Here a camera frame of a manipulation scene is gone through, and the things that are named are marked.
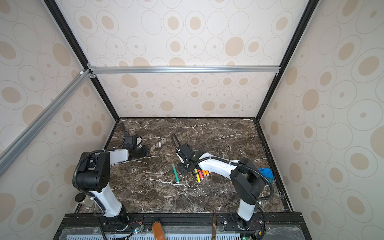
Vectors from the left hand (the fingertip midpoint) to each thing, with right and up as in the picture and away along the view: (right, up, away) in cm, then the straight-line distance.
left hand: (152, 148), depth 99 cm
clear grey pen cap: (+3, +2, +4) cm, 5 cm away
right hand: (+24, -10, -11) cm, 28 cm away
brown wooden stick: (+38, -36, -28) cm, 59 cm away
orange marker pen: (+35, -14, -10) cm, 39 cm away
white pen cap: (+4, +2, +4) cm, 6 cm away
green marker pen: (+17, -14, -10) cm, 24 cm away
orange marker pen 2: (+36, -14, -10) cm, 40 cm away
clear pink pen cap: (+6, +4, +6) cm, 9 cm away
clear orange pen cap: (+1, 0, +3) cm, 3 cm away
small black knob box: (-28, -22, -25) cm, 44 cm away
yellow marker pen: (+30, -16, -10) cm, 36 cm away
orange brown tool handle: (+12, -36, -30) cm, 48 cm away
